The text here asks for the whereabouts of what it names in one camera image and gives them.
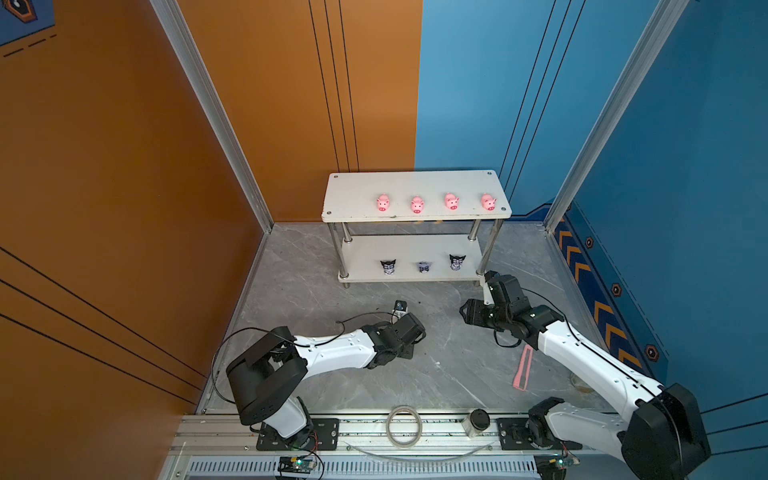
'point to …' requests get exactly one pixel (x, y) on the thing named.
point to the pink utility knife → (521, 376)
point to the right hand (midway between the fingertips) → (464, 311)
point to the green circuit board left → (295, 465)
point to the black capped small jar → (478, 420)
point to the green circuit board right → (564, 463)
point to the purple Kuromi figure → (424, 267)
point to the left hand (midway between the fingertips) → (408, 339)
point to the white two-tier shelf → (415, 226)
